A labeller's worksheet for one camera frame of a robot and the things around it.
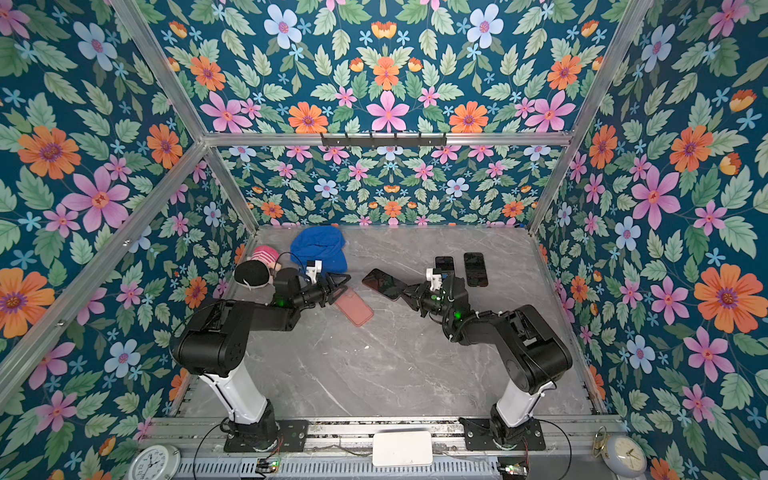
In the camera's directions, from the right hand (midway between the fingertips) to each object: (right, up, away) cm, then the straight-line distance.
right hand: (396, 288), depth 84 cm
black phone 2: (+28, +4, +23) cm, 37 cm away
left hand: (-14, +3, +4) cm, 15 cm away
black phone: (+18, +6, +28) cm, 33 cm away
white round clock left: (-55, -38, -17) cm, 69 cm away
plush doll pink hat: (-47, +10, +20) cm, 52 cm away
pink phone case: (-15, -8, +15) cm, 22 cm away
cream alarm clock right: (+53, -36, -17) cm, 66 cm away
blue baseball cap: (-28, +14, +28) cm, 42 cm away
